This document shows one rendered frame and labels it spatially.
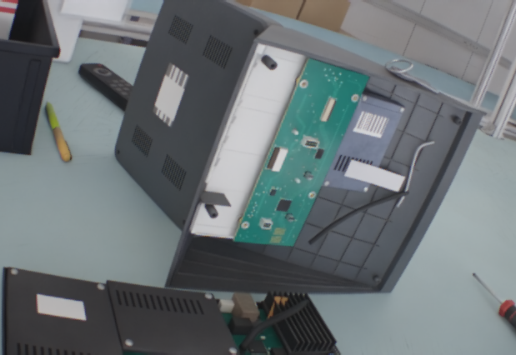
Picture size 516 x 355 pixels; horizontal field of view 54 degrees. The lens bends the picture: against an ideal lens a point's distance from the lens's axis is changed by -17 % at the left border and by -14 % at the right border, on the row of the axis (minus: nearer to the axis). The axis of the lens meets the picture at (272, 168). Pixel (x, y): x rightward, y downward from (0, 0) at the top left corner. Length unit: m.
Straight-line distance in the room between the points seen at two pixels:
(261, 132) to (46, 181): 0.23
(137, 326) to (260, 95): 0.19
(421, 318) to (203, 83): 0.31
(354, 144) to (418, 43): 5.91
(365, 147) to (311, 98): 0.08
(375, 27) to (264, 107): 5.48
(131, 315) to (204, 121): 0.20
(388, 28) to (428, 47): 0.69
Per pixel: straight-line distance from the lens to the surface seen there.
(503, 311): 0.68
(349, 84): 0.44
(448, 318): 0.61
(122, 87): 0.79
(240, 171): 0.44
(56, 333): 0.35
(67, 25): 0.86
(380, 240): 0.55
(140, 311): 0.39
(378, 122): 0.48
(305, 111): 0.43
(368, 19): 5.80
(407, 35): 6.21
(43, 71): 0.55
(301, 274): 0.54
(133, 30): 1.79
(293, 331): 0.42
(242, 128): 0.42
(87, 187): 0.56
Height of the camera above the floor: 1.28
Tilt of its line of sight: 22 degrees down
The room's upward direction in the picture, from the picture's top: 23 degrees clockwise
